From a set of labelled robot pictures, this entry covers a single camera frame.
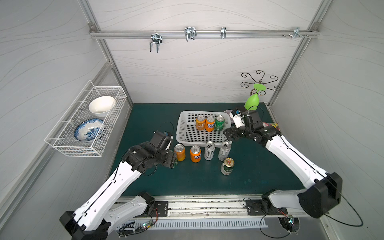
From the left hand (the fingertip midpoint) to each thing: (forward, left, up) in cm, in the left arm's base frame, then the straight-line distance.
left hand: (170, 158), depth 71 cm
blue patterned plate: (+6, +35, +14) cm, 38 cm away
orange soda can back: (+30, -15, -10) cm, 35 cm away
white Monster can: (+8, -28, -7) cm, 30 cm away
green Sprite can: (-5, -4, +5) cm, 8 cm away
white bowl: (+22, +38, +13) cm, 46 cm away
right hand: (+18, -32, +2) cm, 37 cm away
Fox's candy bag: (+34, -69, -16) cm, 78 cm away
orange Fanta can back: (+29, -21, -9) cm, 37 cm away
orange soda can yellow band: (+9, -3, -9) cm, 13 cm away
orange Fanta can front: (+7, -12, -9) cm, 17 cm away
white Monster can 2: (+8, -20, -7) cm, 23 cm away
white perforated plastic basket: (+27, -6, -19) cm, 34 cm away
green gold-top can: (0, -29, -10) cm, 31 cm away
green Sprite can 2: (+30, -28, -10) cm, 42 cm away
